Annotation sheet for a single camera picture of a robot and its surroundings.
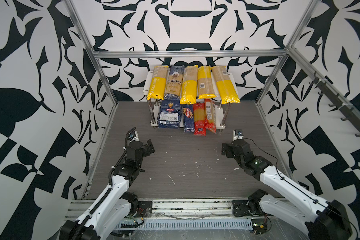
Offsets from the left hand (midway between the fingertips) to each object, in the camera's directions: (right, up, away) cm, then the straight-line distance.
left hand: (142, 140), depth 82 cm
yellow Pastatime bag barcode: (+44, +26, -5) cm, 51 cm away
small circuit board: (+58, -39, -11) cm, 70 cm away
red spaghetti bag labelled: (+40, +14, +17) cm, 46 cm away
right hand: (+48, -2, +1) cm, 49 cm away
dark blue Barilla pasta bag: (+14, +14, +14) cm, 24 cm away
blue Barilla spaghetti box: (+26, +12, +16) cm, 33 cm away
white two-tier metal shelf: (+41, +18, -9) cm, 46 cm away
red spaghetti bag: (+33, +11, +17) cm, 39 cm away
